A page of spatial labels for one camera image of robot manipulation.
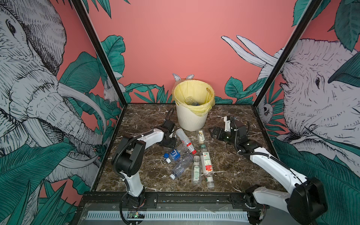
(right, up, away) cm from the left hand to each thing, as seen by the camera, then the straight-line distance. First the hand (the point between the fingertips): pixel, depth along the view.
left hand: (171, 142), depth 95 cm
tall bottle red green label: (+22, -12, -14) cm, 29 cm away
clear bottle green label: (+16, -14, -15) cm, 27 cm away
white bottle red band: (+8, +3, +2) cm, 9 cm away
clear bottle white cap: (+8, -14, -9) cm, 18 cm away
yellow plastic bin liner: (+18, +34, +9) cm, 39 cm away
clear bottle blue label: (+13, +30, +9) cm, 34 cm away
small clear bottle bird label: (+21, +3, -2) cm, 21 cm away
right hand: (+26, +11, -14) cm, 31 cm away
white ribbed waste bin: (+12, +15, -2) cm, 19 cm away
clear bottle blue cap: (+4, -7, -9) cm, 12 cm away
